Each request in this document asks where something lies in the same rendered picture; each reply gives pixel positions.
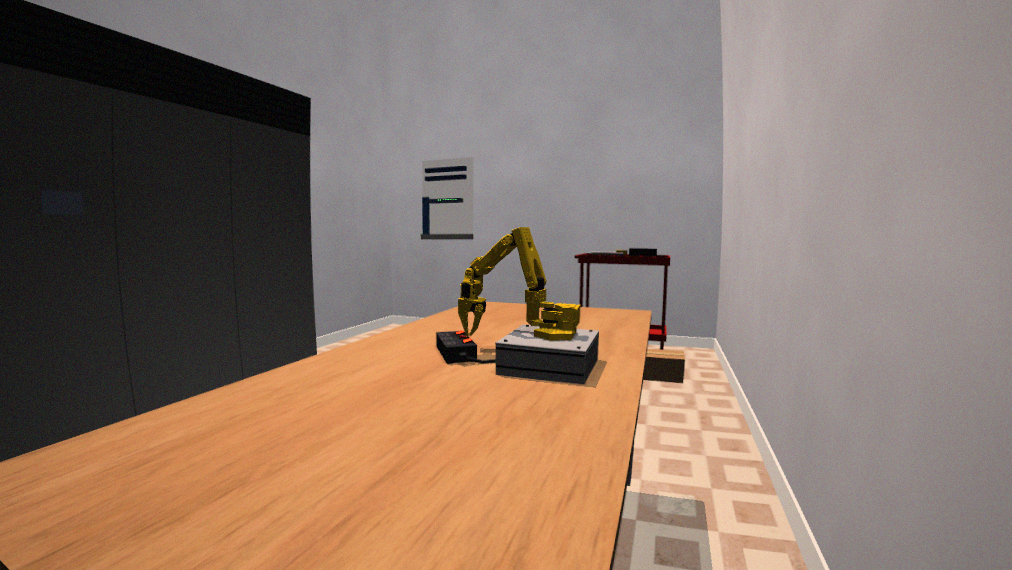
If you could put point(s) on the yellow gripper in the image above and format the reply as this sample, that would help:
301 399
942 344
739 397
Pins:
477 306

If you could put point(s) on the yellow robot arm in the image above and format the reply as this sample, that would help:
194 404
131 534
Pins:
563 315

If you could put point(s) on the black power strip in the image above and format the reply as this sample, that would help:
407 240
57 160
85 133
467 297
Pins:
455 346

